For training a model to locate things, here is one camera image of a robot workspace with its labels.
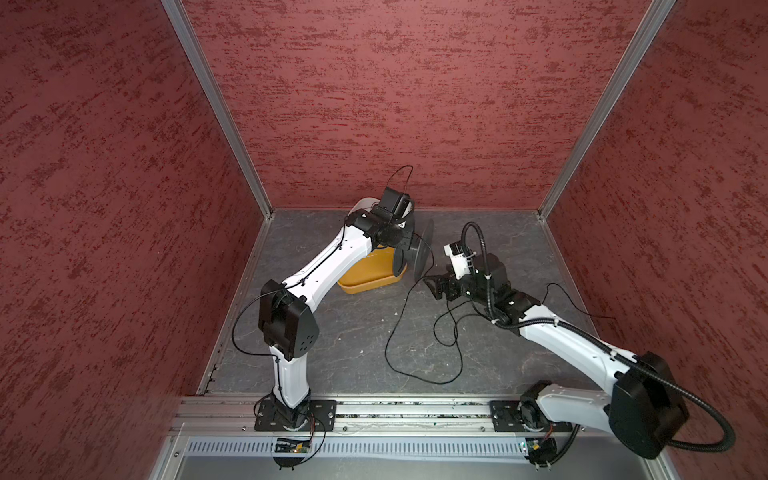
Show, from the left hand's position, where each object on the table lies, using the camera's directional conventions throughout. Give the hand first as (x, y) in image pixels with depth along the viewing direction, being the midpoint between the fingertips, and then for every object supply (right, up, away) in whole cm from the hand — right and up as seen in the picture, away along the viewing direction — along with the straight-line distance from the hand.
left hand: (402, 241), depth 84 cm
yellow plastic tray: (-10, -11, +22) cm, 26 cm away
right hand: (+9, -10, -3) cm, 14 cm away
